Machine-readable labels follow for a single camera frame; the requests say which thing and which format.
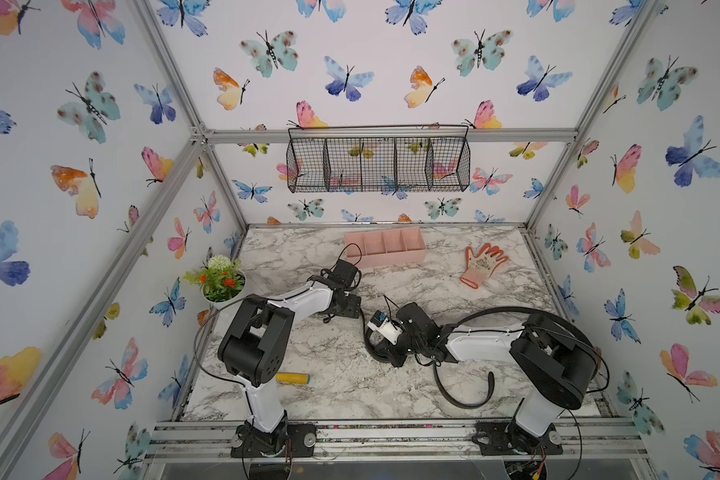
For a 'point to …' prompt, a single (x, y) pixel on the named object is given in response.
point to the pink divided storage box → (389, 246)
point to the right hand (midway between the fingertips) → (379, 346)
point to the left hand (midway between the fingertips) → (349, 305)
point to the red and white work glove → (481, 266)
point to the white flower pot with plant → (221, 279)
